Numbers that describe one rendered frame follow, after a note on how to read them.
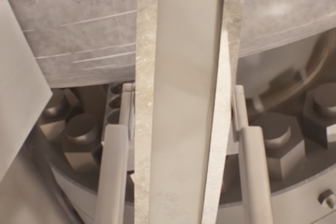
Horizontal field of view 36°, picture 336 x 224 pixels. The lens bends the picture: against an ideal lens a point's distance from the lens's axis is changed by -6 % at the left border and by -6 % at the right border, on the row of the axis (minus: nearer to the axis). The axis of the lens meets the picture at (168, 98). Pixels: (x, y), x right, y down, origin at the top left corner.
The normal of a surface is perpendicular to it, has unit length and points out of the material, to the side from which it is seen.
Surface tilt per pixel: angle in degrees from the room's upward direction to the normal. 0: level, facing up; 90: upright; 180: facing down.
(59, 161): 90
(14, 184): 18
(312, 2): 35
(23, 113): 22
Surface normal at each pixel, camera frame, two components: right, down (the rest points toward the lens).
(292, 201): 0.21, 0.62
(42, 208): 0.94, -0.01
